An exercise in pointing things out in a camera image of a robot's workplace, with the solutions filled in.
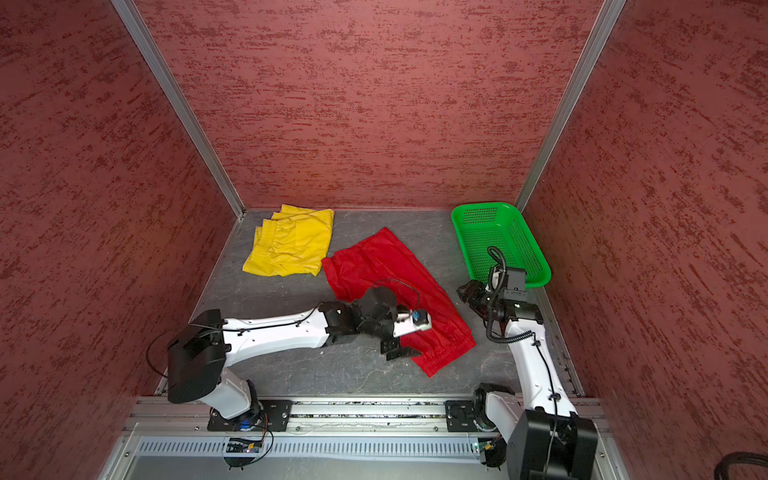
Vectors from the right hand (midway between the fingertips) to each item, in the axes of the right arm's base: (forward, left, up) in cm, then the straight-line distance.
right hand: (459, 298), depth 83 cm
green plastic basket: (+36, -18, -9) cm, 41 cm away
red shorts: (+21, +23, -10) cm, 32 cm away
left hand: (-11, +14, 0) cm, 18 cm away
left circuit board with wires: (-33, +58, -15) cm, 68 cm away
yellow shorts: (+31, +56, -9) cm, 64 cm away
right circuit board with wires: (-34, -5, -14) cm, 37 cm away
